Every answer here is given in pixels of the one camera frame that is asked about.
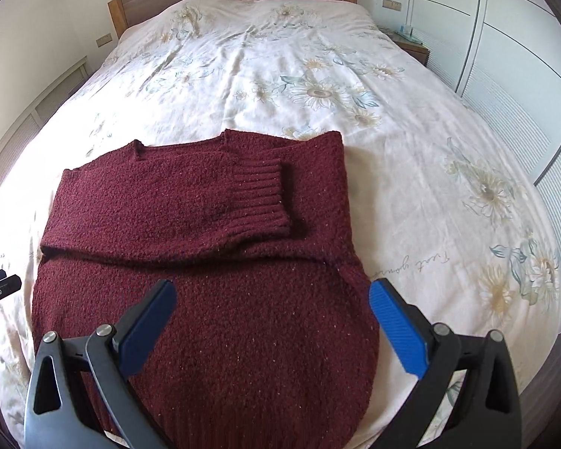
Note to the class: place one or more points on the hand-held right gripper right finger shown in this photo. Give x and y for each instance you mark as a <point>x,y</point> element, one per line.
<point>397,325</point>

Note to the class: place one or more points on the bed with floral duvet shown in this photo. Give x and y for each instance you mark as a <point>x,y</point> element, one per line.
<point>355,126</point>

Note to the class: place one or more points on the white radiator cover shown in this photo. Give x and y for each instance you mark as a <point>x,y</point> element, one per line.
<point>32,107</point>

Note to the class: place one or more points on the wooden nightstand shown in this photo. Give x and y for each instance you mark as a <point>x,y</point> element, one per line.
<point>413,46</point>

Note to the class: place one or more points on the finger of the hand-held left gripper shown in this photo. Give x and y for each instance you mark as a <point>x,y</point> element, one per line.
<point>0,285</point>

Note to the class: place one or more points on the beige wall socket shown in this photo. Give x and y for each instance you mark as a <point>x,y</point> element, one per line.
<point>391,3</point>
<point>104,39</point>

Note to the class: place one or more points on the small items on nightstand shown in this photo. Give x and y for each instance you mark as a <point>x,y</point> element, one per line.
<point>407,32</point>

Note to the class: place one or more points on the dark red knit sweater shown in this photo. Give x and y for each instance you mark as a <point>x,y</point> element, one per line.
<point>205,266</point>

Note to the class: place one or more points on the white wardrobe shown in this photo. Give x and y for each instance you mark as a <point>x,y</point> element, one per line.
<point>519,56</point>

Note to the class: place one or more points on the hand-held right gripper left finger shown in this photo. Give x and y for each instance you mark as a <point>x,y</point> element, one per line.
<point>145,322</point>

